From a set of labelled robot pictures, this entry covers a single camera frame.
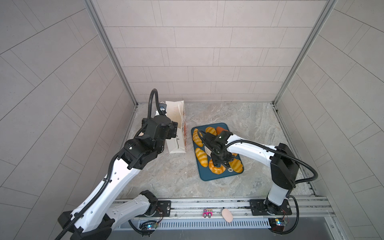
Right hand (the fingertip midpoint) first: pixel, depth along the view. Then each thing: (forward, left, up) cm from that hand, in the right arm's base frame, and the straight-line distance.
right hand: (218, 164), depth 81 cm
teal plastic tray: (+1, +5, +23) cm, 24 cm away
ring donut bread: (-2, +2, -2) cm, 3 cm away
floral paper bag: (+27, +22, +15) cm, 38 cm away
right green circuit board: (-28, -24, -6) cm, 37 cm away
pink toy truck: (-22, +8, -2) cm, 23 cm away
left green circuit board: (-25, +33, -1) cm, 41 cm away
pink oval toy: (-23, -1, -3) cm, 23 cm away
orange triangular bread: (+24, -4, -1) cm, 24 cm away
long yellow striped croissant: (+5, +8, -1) cm, 10 cm away
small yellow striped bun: (+21, +2, +2) cm, 22 cm away
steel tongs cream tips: (-4, -3, +10) cm, 11 cm away
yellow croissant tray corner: (-1, -10, -1) cm, 10 cm away
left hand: (+10, +24, +29) cm, 39 cm away
